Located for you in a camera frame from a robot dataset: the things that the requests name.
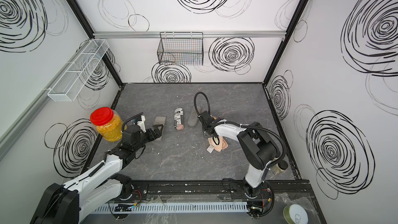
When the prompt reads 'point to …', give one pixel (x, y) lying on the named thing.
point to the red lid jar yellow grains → (109, 123)
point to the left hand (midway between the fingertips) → (158, 127)
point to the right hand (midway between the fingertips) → (210, 132)
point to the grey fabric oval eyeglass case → (193, 116)
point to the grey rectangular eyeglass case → (160, 120)
